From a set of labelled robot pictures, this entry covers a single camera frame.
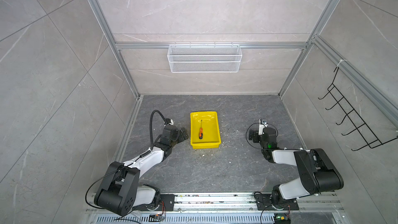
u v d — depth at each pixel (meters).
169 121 0.81
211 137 0.96
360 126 0.63
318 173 0.45
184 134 0.82
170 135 0.68
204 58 1.01
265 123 0.80
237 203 0.75
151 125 0.66
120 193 0.41
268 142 0.72
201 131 0.98
